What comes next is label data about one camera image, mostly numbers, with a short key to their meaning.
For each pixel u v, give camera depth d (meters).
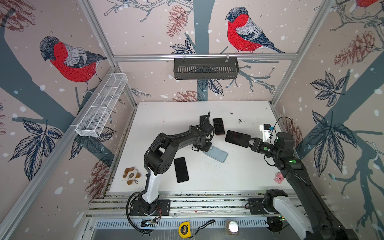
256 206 0.74
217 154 0.93
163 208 0.73
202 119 1.07
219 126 1.06
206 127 0.78
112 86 0.89
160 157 0.52
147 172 0.54
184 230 0.66
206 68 1.04
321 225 0.40
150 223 0.72
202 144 0.81
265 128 0.70
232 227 0.60
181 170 0.87
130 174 0.82
